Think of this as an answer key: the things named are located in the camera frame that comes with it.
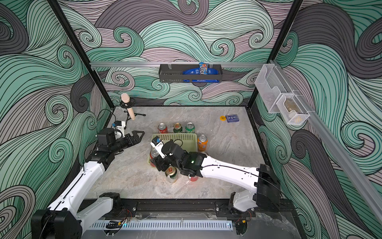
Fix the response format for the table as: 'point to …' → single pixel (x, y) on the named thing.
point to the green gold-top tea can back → (177, 128)
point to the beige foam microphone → (125, 98)
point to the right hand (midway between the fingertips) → (157, 154)
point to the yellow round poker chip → (222, 118)
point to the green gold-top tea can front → (171, 172)
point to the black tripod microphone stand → (131, 104)
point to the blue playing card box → (232, 118)
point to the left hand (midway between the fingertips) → (138, 133)
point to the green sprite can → (190, 128)
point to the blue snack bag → (196, 71)
